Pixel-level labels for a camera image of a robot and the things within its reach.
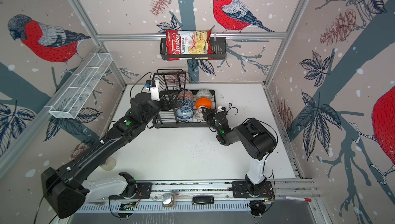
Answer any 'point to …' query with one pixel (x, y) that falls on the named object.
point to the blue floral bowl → (184, 112)
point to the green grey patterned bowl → (203, 93)
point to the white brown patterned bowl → (199, 114)
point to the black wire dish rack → (173, 80)
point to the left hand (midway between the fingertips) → (169, 93)
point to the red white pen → (301, 199)
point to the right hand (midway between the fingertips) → (198, 110)
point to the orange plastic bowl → (203, 101)
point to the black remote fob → (202, 200)
